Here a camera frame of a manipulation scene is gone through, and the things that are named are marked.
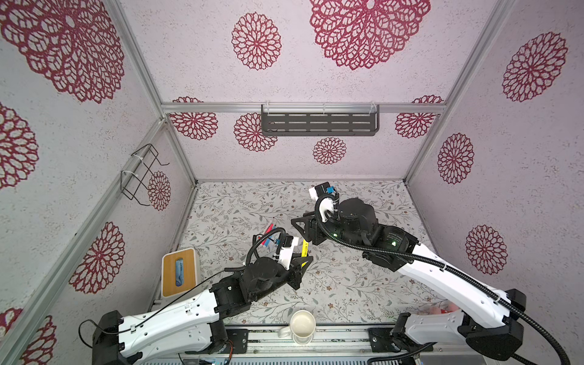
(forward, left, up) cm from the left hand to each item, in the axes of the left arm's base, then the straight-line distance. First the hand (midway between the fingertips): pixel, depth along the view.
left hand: (309, 261), depth 67 cm
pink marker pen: (+26, +15, -23) cm, 38 cm away
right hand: (+7, +3, +14) cm, 16 cm away
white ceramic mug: (-13, +2, -23) cm, 26 cm away
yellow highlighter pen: (0, +2, +5) cm, 6 cm away
